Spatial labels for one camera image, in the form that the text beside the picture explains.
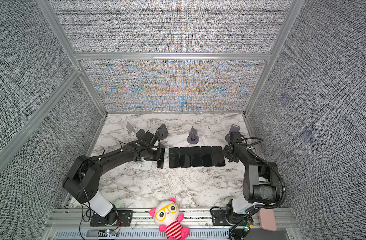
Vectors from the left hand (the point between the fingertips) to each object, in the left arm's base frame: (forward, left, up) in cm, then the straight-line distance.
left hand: (162, 156), depth 90 cm
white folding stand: (+21, +22, +2) cm, 30 cm away
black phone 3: (+3, -21, -7) cm, 22 cm away
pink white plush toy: (-31, -3, +2) cm, 31 cm away
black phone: (-4, +1, -1) cm, 4 cm away
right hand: (+1, -42, -2) cm, 42 cm away
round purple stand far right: (+15, -47, +5) cm, 49 cm away
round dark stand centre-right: (+14, -20, -3) cm, 25 cm away
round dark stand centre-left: (+19, +1, 0) cm, 19 cm away
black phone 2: (+2, -7, -5) cm, 9 cm away
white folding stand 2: (-2, +12, -5) cm, 13 cm away
